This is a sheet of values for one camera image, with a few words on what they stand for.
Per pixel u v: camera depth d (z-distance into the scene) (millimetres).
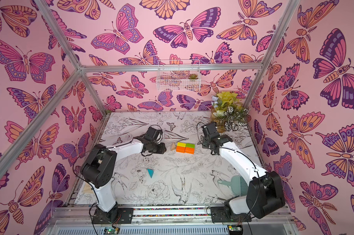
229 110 873
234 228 717
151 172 895
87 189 830
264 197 413
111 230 714
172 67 926
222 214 729
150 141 746
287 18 728
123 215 735
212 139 636
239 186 822
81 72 944
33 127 628
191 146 987
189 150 965
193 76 922
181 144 980
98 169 494
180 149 976
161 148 856
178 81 1059
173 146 975
